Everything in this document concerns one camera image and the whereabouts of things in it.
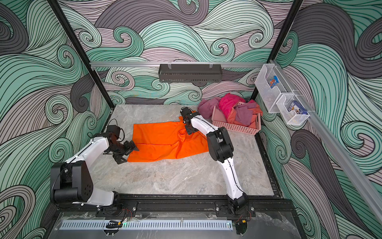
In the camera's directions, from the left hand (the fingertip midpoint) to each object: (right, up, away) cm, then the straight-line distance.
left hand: (133, 152), depth 86 cm
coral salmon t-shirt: (+64, +21, +18) cm, 69 cm away
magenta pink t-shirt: (+61, +33, +21) cm, 73 cm away
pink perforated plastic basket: (+57, +21, +26) cm, 66 cm away
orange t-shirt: (+13, +5, +11) cm, 18 cm away
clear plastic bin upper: (+79, +34, -3) cm, 86 cm away
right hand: (+39, +13, +17) cm, 45 cm away
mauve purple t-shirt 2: (+74, +23, +22) cm, 80 cm away
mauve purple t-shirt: (+47, +30, +29) cm, 63 cm away
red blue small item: (+81, +41, -3) cm, 91 cm away
